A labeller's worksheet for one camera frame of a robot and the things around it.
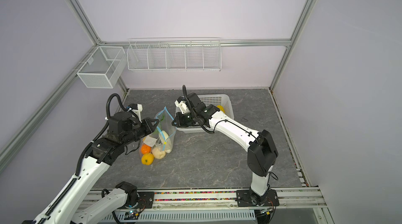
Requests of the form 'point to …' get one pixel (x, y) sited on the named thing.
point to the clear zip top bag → (158, 144)
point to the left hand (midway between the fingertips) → (159, 122)
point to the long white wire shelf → (174, 54)
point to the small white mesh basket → (104, 67)
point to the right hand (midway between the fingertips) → (171, 125)
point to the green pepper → (159, 128)
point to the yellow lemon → (147, 159)
